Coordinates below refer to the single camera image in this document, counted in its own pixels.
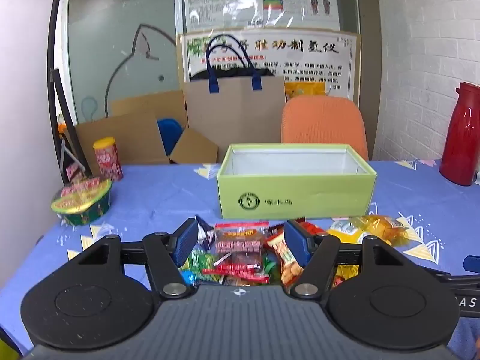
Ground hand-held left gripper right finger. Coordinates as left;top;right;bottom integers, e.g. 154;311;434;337
284;220;409;300

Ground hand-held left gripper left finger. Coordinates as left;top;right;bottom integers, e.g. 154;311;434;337
67;218;199;299

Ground red white snack packet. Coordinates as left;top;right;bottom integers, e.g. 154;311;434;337
300;222;327;235

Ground dark blue white snack packet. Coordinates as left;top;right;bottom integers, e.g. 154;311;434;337
195;215;217;250

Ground orange peanut snack packet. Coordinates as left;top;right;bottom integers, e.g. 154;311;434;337
264;229;305;286

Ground green candy packet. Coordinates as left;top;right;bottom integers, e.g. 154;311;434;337
180;249;226;284

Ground green cardboard box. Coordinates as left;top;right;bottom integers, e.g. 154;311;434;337
217;143;377;220

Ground yellow white snack packet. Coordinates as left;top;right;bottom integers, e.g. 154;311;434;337
327;220;362;244

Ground clear red label snack packet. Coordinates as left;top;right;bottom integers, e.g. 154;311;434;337
202;222;271;285

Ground yellow crinkly snack packet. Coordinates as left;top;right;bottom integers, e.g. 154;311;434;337
334;265;361;288

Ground yellow bread packet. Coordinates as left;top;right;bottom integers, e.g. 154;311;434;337
352;215;412;248

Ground blue printed tablecloth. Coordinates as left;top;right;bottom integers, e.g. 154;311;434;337
0;160;480;354

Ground instant noodle bowl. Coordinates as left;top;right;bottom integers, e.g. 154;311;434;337
51;177;113;226

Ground red canister yellow lid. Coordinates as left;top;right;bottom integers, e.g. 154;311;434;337
93;137;124;181

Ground orange chair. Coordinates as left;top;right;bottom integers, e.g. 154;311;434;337
281;95;369;161

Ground open cardboard box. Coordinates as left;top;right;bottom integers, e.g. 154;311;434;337
75;90;219;177

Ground red thermos jug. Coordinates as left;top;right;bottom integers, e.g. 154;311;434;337
439;82;480;187

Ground yellow plastic bag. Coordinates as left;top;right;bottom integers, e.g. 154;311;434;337
284;82;328;103

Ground black tripod stand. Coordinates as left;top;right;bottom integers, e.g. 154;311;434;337
52;68;94;181

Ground laminated text poster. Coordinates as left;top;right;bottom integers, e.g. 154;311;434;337
177;30;361;110

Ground brown paper bag blue handles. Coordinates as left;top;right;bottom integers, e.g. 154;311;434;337
185;34;287;163

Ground white board black frame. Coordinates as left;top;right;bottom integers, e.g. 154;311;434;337
0;0;63;233

